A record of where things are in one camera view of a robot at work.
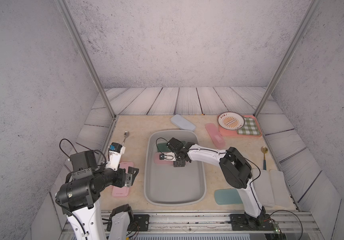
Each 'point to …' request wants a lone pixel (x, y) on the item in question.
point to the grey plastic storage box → (166, 185)
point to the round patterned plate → (231, 120)
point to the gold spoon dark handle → (264, 150)
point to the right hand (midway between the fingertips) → (177, 155)
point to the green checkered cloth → (250, 127)
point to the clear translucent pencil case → (262, 182)
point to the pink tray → (234, 132)
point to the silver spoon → (126, 135)
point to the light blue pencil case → (182, 123)
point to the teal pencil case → (227, 196)
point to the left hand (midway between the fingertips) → (128, 166)
